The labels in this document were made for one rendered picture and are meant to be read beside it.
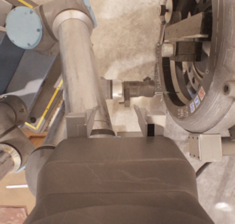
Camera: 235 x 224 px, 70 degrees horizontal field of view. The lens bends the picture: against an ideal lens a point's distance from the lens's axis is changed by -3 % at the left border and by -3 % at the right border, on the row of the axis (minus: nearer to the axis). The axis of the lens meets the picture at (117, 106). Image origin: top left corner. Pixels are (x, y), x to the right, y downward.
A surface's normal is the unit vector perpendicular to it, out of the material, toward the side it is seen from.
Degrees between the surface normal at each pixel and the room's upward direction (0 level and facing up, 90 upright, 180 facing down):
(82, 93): 45
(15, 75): 0
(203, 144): 22
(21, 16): 5
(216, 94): 58
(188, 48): 4
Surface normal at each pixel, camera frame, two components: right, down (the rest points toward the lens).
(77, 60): 0.05, -0.52
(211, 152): 0.00, -0.14
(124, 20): 0.01, 0.25
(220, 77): -0.91, 0.23
